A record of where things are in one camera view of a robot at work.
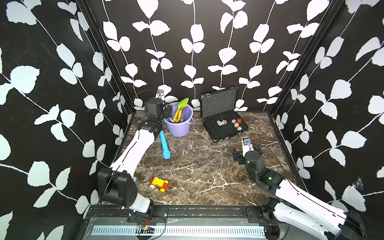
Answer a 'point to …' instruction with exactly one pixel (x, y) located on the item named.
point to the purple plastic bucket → (181, 129)
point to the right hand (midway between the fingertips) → (242, 143)
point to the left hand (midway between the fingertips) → (159, 101)
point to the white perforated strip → (178, 230)
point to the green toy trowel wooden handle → (180, 114)
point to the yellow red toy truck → (161, 184)
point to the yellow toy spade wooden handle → (176, 115)
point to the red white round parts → (236, 122)
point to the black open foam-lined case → (219, 114)
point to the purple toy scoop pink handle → (186, 114)
